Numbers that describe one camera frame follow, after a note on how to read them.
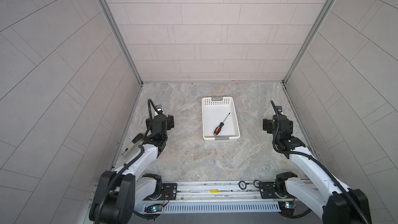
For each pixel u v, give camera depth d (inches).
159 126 24.7
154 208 25.6
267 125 29.1
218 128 35.5
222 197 27.8
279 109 27.7
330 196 16.0
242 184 28.9
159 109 28.4
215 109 40.0
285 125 24.1
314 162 19.3
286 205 26.9
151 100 26.2
